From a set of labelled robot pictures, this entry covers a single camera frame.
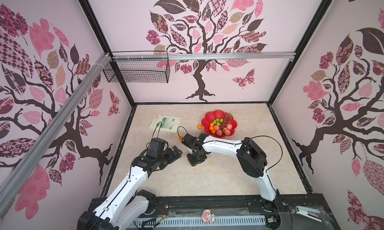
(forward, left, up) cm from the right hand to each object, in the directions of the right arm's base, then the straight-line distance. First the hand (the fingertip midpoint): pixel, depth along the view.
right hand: (192, 162), depth 88 cm
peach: (+24, -26, +3) cm, 35 cm away
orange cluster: (+27, -14, +1) cm, 30 cm away
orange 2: (+26, -5, +1) cm, 26 cm away
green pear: (+30, -16, +1) cm, 34 cm away
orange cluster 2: (+21, -14, +1) cm, 26 cm away
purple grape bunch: (+29, -25, +4) cm, 39 cm away
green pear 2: (+31, -21, +1) cm, 38 cm away
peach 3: (+20, -18, +1) cm, 27 cm away
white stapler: (-27, -58, +1) cm, 64 cm away
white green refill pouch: (+30, +20, 0) cm, 36 cm away
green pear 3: (+27, -18, +1) cm, 33 cm away
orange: (+25, -13, +1) cm, 28 cm away
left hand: (-1, +8, +9) cm, 12 cm away
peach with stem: (+24, -17, +2) cm, 29 cm away
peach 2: (+22, -22, +2) cm, 32 cm away
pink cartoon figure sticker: (-27, -7, +3) cm, 28 cm away
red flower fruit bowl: (+34, -13, +1) cm, 36 cm away
